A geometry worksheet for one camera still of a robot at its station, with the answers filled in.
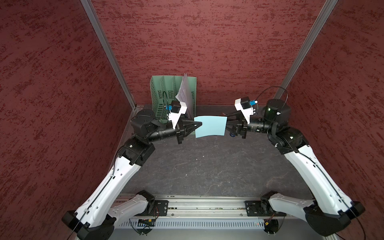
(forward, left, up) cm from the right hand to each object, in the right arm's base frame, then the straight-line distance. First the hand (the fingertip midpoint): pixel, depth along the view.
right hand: (220, 124), depth 58 cm
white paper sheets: (+35, +17, -15) cm, 42 cm away
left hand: (-2, +9, +2) cm, 9 cm away
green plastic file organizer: (+54, +34, -25) cm, 69 cm away
